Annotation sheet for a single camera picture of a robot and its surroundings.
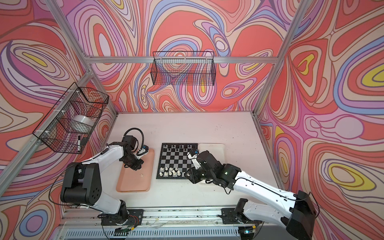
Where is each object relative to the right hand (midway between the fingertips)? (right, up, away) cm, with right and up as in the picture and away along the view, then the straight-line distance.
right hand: (188, 177), depth 73 cm
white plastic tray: (+20, +9, +31) cm, 38 cm away
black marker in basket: (-54, +17, -1) cm, 56 cm away
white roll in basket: (-52, +27, -2) cm, 58 cm away
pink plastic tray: (-35, -7, +14) cm, 38 cm away
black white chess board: (-10, +3, +17) cm, 20 cm away
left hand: (-30, +2, +17) cm, 35 cm away
